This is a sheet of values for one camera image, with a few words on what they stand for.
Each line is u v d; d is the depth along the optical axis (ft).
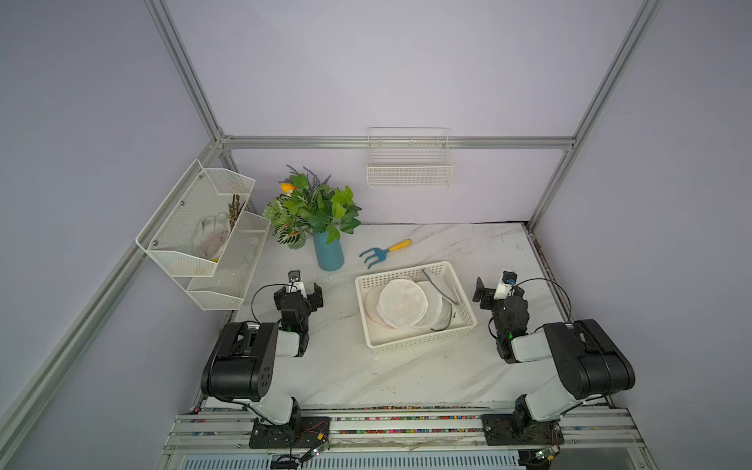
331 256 3.50
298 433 2.17
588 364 1.50
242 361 1.54
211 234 2.57
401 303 3.03
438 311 2.82
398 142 3.03
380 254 3.64
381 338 2.88
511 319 2.35
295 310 2.33
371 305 3.05
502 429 2.41
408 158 3.19
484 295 2.71
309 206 2.69
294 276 2.64
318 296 2.88
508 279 2.56
